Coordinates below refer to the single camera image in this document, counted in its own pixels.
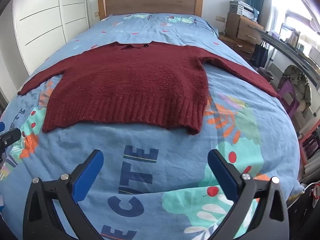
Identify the wicker waste basket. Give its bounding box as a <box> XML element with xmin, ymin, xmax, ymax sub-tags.
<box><xmin>257</xmin><ymin>67</ymin><xmax>274</xmax><ymax>82</ymax></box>

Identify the purple plastic stool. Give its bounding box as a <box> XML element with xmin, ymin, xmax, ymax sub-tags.
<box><xmin>278</xmin><ymin>79</ymin><xmax>302</xmax><ymax>118</ymax></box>

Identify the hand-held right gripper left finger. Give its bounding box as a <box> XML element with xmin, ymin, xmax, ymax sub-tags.
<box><xmin>22</xmin><ymin>149</ymin><xmax>104</xmax><ymax>240</ymax></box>

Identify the white wardrobe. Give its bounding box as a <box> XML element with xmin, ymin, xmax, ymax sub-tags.
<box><xmin>12</xmin><ymin>0</ymin><xmax>90</xmax><ymax>68</ymax></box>

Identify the black tote bag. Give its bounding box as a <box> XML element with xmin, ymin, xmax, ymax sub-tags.
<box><xmin>250</xmin><ymin>40</ymin><xmax>269</xmax><ymax>68</ymax></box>

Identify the wooden bed headboard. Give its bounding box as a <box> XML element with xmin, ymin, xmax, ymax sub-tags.
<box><xmin>98</xmin><ymin>0</ymin><xmax>204</xmax><ymax>21</ymax></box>

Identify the white printer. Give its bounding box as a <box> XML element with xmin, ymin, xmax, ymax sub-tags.
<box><xmin>236</xmin><ymin>1</ymin><xmax>259</xmax><ymax>22</ymax></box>

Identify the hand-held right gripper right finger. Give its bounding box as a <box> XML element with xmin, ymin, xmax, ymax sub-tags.
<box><xmin>208</xmin><ymin>149</ymin><xmax>290</xmax><ymax>240</ymax></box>

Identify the grey desk edge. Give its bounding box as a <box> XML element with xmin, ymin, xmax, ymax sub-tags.
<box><xmin>260</xmin><ymin>31</ymin><xmax>320</xmax><ymax>90</ymax></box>

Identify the wooden chest of drawers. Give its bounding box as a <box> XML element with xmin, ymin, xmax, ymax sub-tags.
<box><xmin>218</xmin><ymin>12</ymin><xmax>265</xmax><ymax>62</ymax></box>

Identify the olive jacket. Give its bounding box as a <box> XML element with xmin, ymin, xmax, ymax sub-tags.
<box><xmin>277</xmin><ymin>65</ymin><xmax>312</xmax><ymax>112</ymax></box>

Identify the dark red knitted sweater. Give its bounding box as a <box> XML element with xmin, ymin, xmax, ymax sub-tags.
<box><xmin>17</xmin><ymin>41</ymin><xmax>282</xmax><ymax>136</ymax></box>

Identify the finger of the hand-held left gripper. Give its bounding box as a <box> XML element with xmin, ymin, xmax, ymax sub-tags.
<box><xmin>0</xmin><ymin>122</ymin><xmax>22</xmax><ymax>165</ymax></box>

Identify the blue printed bed blanket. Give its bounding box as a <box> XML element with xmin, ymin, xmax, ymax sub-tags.
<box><xmin>0</xmin><ymin>13</ymin><xmax>305</xmax><ymax>240</ymax></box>

